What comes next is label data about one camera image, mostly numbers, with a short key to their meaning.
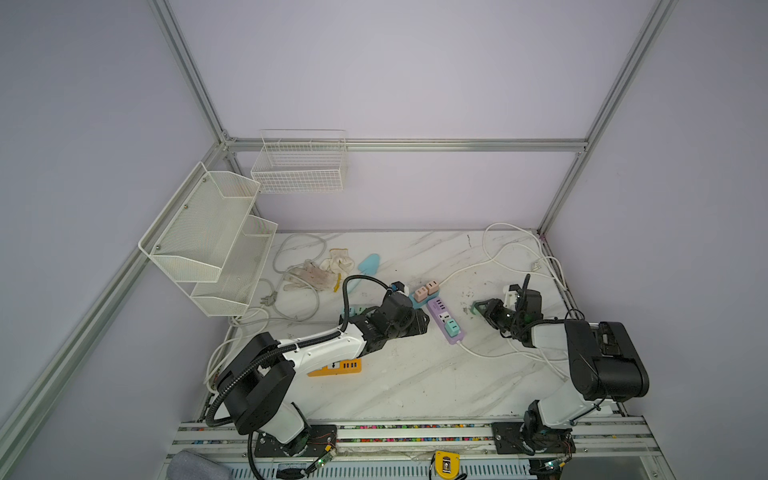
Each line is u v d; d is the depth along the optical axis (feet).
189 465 2.22
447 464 2.26
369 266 3.63
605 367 1.52
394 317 2.14
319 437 2.43
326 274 3.47
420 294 3.07
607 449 2.44
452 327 2.82
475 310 3.10
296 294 3.33
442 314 3.10
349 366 2.75
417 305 3.14
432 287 3.14
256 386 1.41
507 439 2.41
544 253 3.83
